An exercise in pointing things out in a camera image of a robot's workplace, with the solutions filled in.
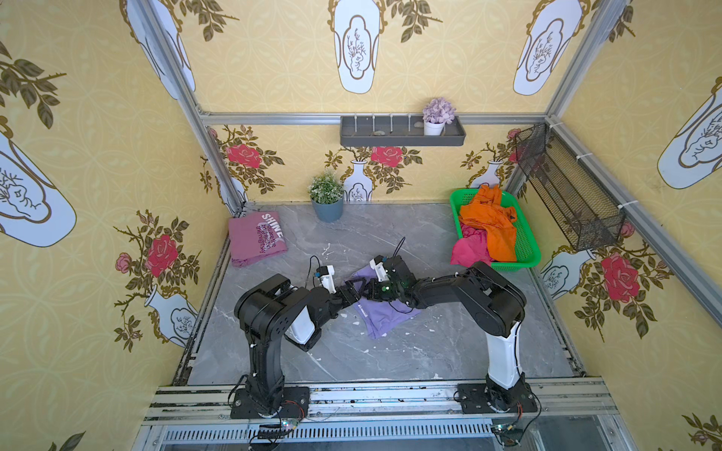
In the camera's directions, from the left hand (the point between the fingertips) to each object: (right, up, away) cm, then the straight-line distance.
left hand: (362, 287), depth 92 cm
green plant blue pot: (-14, +33, +14) cm, 38 cm away
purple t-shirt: (+6, -8, -6) cm, 11 cm away
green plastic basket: (+58, +11, +6) cm, 59 cm away
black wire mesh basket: (+66, +24, -8) cm, 71 cm away
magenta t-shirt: (+37, +13, +3) cm, 39 cm away
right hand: (-1, -4, +2) cm, 4 cm away
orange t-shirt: (+47, +25, +14) cm, 55 cm away
